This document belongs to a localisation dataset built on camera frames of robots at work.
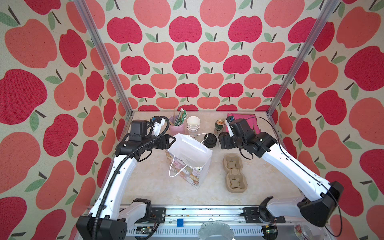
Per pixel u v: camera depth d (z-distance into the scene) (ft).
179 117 3.13
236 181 2.69
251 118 2.08
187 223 2.42
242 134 1.76
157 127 2.14
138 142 1.67
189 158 2.93
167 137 2.13
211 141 3.22
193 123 3.22
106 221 1.21
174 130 3.25
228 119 2.20
